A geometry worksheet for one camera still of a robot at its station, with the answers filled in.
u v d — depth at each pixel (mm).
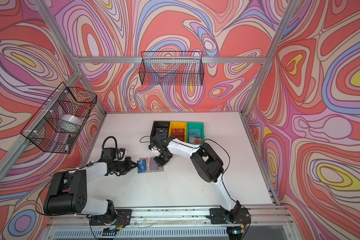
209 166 563
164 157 789
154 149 840
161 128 1078
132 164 885
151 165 908
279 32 769
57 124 697
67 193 438
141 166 907
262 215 752
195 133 1046
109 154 750
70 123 702
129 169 819
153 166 904
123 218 727
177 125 1078
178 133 1046
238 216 691
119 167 778
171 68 955
